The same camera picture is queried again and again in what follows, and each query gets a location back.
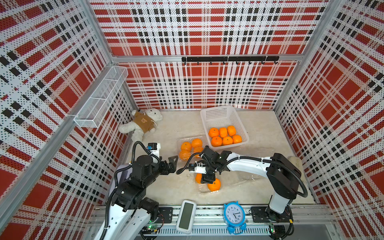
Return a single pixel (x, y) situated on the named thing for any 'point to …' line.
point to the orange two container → (216, 141)
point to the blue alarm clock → (234, 215)
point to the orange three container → (227, 140)
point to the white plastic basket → (223, 116)
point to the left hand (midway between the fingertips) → (171, 157)
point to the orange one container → (213, 132)
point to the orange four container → (237, 139)
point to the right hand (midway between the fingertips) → (205, 174)
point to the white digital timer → (186, 217)
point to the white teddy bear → (142, 122)
